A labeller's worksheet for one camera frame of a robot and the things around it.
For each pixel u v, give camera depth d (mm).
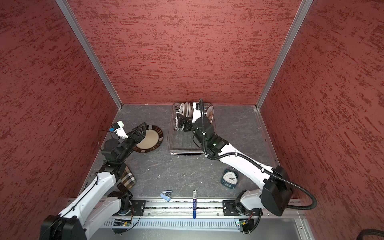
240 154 494
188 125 642
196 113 628
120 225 725
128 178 795
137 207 744
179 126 656
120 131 678
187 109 918
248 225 705
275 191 396
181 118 631
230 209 738
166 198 759
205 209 756
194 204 742
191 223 709
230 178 796
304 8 714
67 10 722
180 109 1067
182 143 976
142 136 682
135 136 657
